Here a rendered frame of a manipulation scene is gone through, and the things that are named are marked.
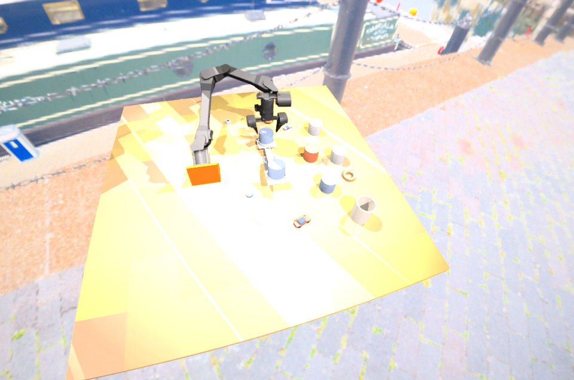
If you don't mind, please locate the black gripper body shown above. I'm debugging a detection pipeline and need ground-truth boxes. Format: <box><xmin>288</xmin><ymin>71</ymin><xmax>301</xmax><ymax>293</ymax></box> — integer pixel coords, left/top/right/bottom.
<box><xmin>246</xmin><ymin>107</ymin><xmax>288</xmax><ymax>127</ymax></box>

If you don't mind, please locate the white round dish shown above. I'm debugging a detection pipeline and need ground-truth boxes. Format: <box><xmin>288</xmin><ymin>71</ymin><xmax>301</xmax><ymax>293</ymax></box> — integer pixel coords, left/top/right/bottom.
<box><xmin>252</xmin><ymin>203</ymin><xmax>278</xmax><ymax>226</ymax></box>

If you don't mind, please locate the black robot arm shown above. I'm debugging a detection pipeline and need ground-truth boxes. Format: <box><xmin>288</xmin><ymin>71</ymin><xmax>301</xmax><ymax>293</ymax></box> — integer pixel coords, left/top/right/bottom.
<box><xmin>190</xmin><ymin>64</ymin><xmax>292</xmax><ymax>166</ymax></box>

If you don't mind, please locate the red toy car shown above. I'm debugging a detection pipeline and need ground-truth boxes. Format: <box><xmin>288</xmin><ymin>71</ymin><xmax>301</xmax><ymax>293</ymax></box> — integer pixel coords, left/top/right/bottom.
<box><xmin>294</xmin><ymin>214</ymin><xmax>311</xmax><ymax>228</ymax></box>

